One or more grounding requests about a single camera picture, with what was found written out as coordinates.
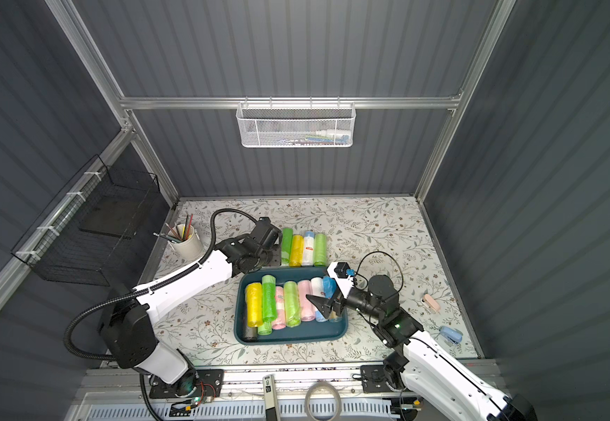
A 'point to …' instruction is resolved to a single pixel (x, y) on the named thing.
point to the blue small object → (451, 334)
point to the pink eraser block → (432, 303)
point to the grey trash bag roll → (251, 334)
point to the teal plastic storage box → (306, 333)
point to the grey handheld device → (272, 411)
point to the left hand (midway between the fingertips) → (280, 256)
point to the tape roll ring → (337, 397)
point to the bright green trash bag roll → (269, 298)
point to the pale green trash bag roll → (292, 307)
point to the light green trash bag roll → (320, 249)
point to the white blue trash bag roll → (308, 252)
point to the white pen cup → (184, 242)
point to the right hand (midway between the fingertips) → (321, 283)
